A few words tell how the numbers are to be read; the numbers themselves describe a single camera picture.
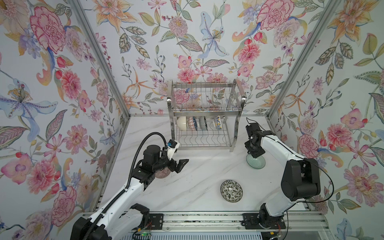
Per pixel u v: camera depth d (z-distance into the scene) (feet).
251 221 2.41
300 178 1.51
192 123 3.31
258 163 3.02
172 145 2.18
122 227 1.70
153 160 1.99
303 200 1.65
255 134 2.22
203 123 3.31
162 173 2.94
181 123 3.31
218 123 3.31
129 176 1.69
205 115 3.88
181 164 2.27
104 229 1.32
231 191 2.75
